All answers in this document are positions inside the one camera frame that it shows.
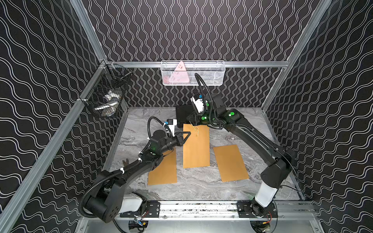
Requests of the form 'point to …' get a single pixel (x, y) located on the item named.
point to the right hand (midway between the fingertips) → (187, 116)
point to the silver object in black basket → (109, 107)
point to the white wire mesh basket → (213, 71)
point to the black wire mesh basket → (110, 77)
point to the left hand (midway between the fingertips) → (191, 131)
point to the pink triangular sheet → (179, 74)
